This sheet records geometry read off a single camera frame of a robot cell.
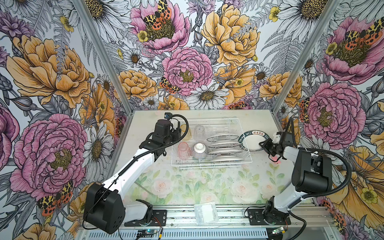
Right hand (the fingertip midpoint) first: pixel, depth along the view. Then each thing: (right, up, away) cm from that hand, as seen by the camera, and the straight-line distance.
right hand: (260, 146), depth 96 cm
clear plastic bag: (-35, -31, -19) cm, 51 cm away
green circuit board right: (-1, -36, -25) cm, 43 cm away
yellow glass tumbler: (-49, +11, +3) cm, 50 cm away
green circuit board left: (-64, -37, -25) cm, 78 cm away
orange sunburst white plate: (-24, +6, +1) cm, 25 cm away
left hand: (-52, +9, -13) cm, 54 cm away
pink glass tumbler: (-47, -1, -9) cm, 48 cm away
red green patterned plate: (-22, +1, 0) cm, 22 cm away
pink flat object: (+2, -4, -14) cm, 15 cm away
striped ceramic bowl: (-38, -2, -5) cm, 39 cm away
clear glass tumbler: (-38, +9, +1) cm, 39 cm away
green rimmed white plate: (-2, +3, +12) cm, 12 cm away
